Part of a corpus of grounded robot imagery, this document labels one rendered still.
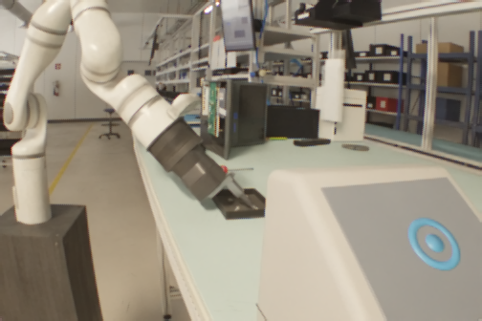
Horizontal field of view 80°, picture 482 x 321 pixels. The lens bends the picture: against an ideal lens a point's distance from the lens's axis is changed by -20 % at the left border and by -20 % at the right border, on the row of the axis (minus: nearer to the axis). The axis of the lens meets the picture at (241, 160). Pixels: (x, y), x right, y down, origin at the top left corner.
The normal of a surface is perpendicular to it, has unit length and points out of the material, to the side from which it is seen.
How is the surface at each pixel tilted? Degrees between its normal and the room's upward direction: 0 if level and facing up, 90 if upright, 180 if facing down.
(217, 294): 0
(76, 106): 90
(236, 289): 0
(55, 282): 90
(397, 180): 30
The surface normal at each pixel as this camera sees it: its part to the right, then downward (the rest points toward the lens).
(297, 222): -0.95, 0.02
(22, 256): 0.17, 0.21
